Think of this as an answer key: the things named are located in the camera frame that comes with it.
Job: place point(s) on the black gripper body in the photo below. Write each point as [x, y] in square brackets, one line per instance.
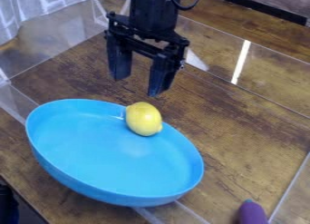
[148, 29]

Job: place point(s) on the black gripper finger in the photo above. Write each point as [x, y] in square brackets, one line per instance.
[165, 67]
[120, 58]

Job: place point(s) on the yellow lemon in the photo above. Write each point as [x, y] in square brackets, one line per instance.
[144, 118]

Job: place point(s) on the blue plastic tray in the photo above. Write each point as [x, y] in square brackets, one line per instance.
[90, 152]

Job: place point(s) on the purple eggplant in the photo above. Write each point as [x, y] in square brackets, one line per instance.
[252, 213]

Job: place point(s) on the white patterned curtain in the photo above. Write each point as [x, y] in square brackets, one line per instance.
[17, 11]

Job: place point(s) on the dark object at corner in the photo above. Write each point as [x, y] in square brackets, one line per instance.
[10, 215]

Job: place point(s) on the clear acrylic bracket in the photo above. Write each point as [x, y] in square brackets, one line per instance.
[105, 6]

